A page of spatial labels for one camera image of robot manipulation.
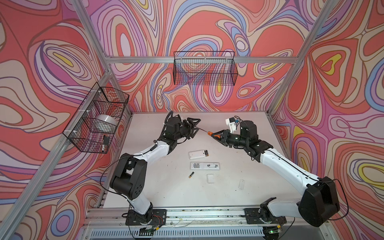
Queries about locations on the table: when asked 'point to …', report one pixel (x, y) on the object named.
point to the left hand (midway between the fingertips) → (201, 122)
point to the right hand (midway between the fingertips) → (213, 139)
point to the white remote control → (205, 166)
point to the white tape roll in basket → (105, 123)
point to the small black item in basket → (106, 140)
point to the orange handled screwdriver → (210, 133)
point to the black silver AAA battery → (190, 176)
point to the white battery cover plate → (195, 154)
